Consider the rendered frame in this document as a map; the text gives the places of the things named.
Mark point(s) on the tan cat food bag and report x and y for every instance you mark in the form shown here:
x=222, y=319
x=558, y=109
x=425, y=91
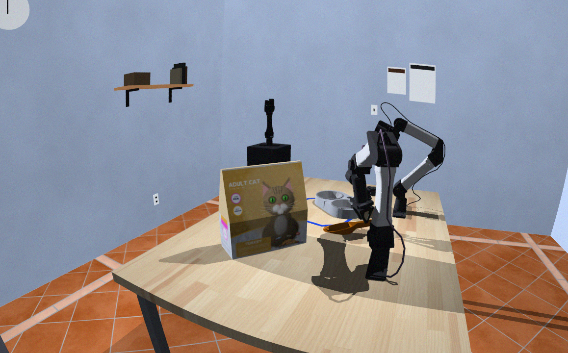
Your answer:
x=262, y=208

